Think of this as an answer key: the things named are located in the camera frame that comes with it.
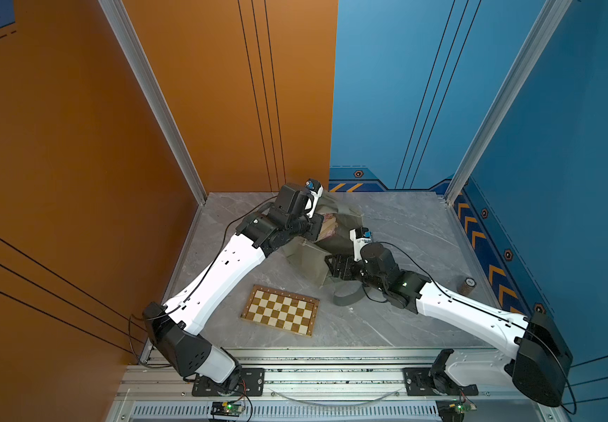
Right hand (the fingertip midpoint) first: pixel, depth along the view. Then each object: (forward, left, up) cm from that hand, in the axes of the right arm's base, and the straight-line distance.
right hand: (334, 259), depth 78 cm
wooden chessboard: (-9, +17, -16) cm, 25 cm away
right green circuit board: (-35, -32, -21) cm, 52 cm away
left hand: (+7, +5, +12) cm, 15 cm away
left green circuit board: (-35, +30, -20) cm, 50 cm away
